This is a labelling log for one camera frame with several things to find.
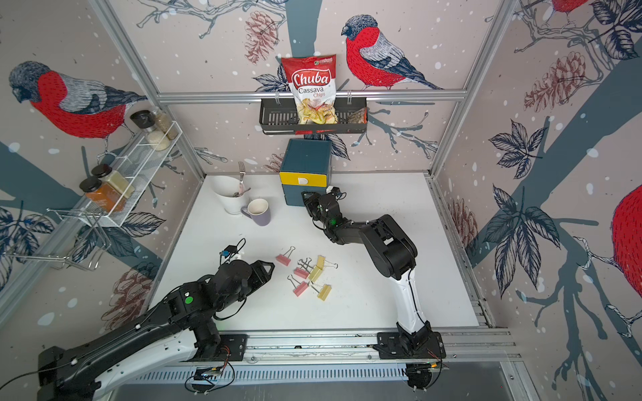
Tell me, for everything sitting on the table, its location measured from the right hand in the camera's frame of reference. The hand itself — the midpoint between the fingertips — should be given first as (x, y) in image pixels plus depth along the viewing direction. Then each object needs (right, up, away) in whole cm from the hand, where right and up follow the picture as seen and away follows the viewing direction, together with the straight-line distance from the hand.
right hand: (299, 194), depth 96 cm
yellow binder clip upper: (+9, -26, -4) cm, 28 cm away
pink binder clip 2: (+2, -28, -6) cm, 29 cm away
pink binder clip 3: (+1, -33, -10) cm, 34 cm away
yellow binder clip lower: (+10, -33, -12) cm, 37 cm away
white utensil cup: (-31, +1, +9) cm, 32 cm away
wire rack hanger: (-57, -16, -26) cm, 65 cm away
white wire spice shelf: (-51, +10, -14) cm, 54 cm away
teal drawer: (-3, 0, +7) cm, 8 cm away
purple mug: (-17, -7, +3) cm, 18 cm away
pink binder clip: (-5, -25, -4) cm, 25 cm away
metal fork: (-25, +12, +8) cm, 29 cm away
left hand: (-4, -22, -21) cm, 31 cm away
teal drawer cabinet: (+3, +10, -3) cm, 11 cm away
